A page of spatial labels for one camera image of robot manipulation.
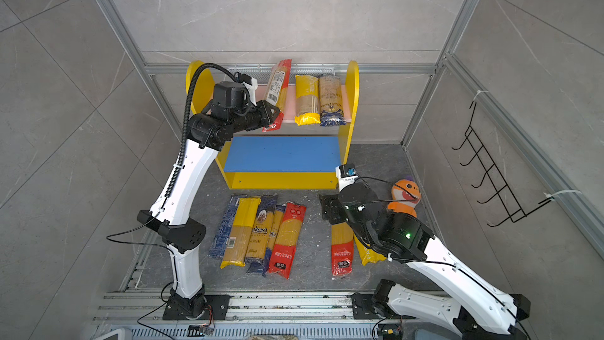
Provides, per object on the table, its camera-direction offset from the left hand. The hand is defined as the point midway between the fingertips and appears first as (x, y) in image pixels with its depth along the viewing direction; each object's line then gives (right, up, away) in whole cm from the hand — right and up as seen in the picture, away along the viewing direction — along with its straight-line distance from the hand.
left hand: (277, 103), depth 69 cm
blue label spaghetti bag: (-8, -45, +15) cm, 48 cm away
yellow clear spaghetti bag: (+30, -51, +13) cm, 61 cm away
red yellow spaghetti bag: (+21, -49, +13) cm, 55 cm away
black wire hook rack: (+65, -27, -4) cm, 71 cm away
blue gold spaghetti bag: (-3, -41, +22) cm, 46 cm away
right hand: (+15, -26, -4) cm, 31 cm away
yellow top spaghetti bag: (-15, -40, +19) cm, 47 cm away
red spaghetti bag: (+1, -49, +13) cm, 51 cm away
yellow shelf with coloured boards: (+7, -16, +25) cm, 30 cm away
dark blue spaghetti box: (-23, -45, +17) cm, 53 cm away
